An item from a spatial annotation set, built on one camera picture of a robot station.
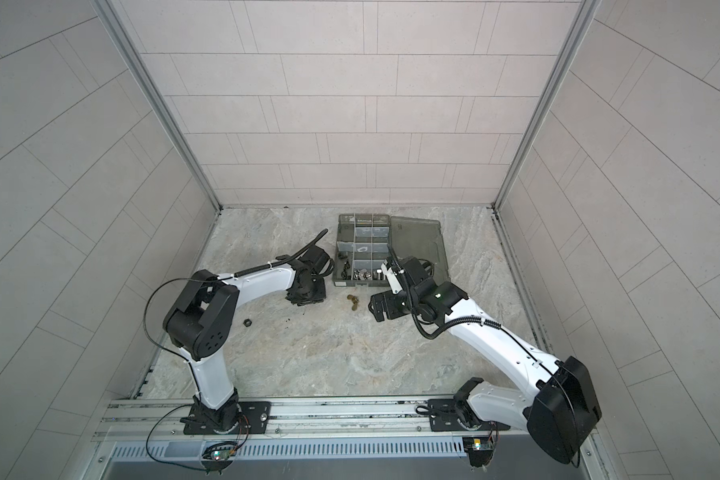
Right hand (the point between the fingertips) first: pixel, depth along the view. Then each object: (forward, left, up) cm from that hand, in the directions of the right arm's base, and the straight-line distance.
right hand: (382, 304), depth 78 cm
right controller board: (-31, -20, -14) cm, 40 cm away
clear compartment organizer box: (+30, +5, -10) cm, 32 cm away
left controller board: (-29, +38, -8) cm, 48 cm away
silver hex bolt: (+15, 0, -7) cm, 17 cm away
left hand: (+11, +17, -12) cm, 23 cm away
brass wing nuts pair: (+7, +8, -11) cm, 15 cm away
